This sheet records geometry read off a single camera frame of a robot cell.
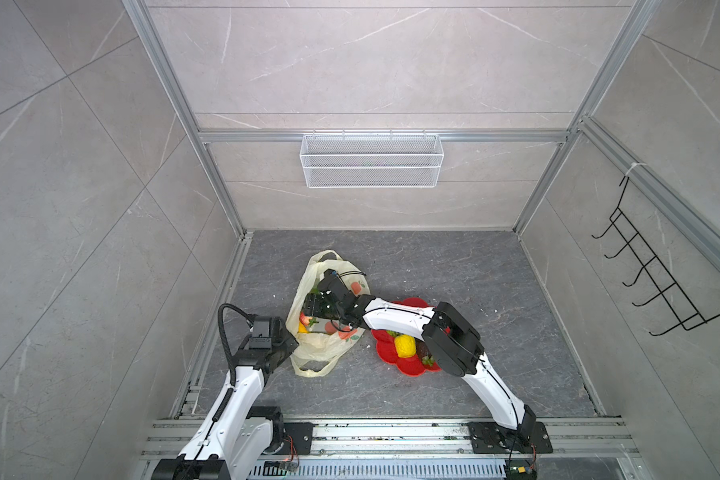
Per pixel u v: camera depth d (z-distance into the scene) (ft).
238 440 1.82
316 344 2.78
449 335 2.00
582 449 2.45
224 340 1.94
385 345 2.81
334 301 2.40
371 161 3.30
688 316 1.91
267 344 2.12
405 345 2.74
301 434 2.40
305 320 2.96
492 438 2.39
